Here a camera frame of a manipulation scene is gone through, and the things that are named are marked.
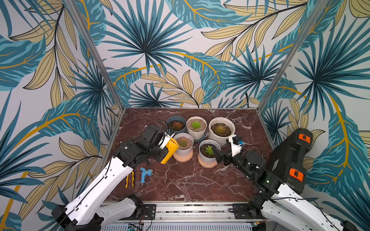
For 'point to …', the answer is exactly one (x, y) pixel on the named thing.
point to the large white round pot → (219, 128)
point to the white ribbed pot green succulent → (196, 126)
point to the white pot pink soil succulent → (185, 142)
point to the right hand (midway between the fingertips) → (220, 143)
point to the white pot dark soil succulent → (206, 157)
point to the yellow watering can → (172, 145)
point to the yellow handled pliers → (127, 180)
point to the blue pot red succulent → (177, 123)
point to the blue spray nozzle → (144, 172)
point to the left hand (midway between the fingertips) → (161, 150)
